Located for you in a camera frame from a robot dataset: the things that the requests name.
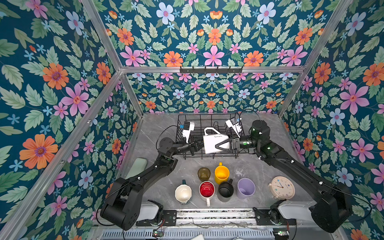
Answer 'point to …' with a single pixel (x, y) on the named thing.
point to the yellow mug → (222, 173)
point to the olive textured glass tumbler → (204, 174)
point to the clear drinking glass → (240, 172)
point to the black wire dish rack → (223, 134)
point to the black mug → (226, 189)
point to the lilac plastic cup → (246, 187)
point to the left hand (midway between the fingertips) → (210, 140)
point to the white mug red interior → (207, 189)
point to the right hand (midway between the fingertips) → (217, 144)
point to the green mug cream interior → (183, 193)
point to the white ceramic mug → (211, 140)
